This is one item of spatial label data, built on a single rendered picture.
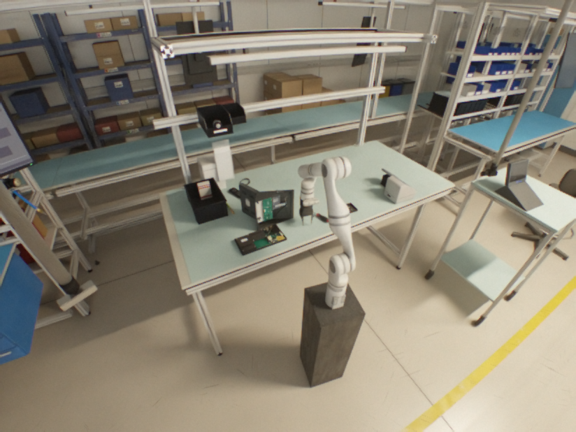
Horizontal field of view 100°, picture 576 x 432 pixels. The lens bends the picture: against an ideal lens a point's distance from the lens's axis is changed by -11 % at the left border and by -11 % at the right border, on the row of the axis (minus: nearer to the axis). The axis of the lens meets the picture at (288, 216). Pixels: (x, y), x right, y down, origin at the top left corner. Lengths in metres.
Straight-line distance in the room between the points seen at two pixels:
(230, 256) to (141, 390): 1.29
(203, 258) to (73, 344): 1.63
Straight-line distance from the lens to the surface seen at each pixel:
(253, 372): 2.21
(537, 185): 2.60
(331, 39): 1.67
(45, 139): 5.19
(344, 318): 1.42
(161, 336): 2.50
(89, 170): 2.95
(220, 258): 1.46
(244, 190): 1.60
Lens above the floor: 2.06
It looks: 39 degrees down
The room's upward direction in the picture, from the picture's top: straight up
